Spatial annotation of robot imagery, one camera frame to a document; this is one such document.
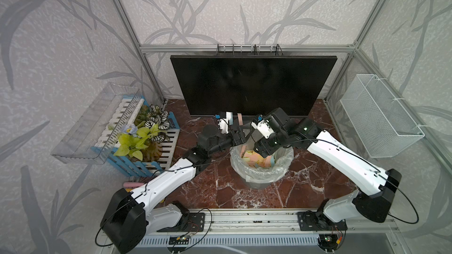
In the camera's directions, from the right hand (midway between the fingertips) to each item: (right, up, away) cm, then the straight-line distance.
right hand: (260, 143), depth 73 cm
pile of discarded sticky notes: (-2, -10, +12) cm, 15 cm away
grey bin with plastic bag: (-1, -13, -6) cm, 14 cm away
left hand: (-4, +4, -2) cm, 6 cm away
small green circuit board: (-33, -39, -3) cm, 52 cm away
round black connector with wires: (+30, -43, +1) cm, 52 cm away
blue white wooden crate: (-53, +12, -6) cm, 55 cm away
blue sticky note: (-13, +11, -5) cm, 17 cm away
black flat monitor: (0, +27, +20) cm, 34 cm away
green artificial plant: (-49, +2, +1) cm, 49 cm away
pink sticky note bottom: (-8, +10, +16) cm, 20 cm away
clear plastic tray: (-65, +3, -8) cm, 65 cm away
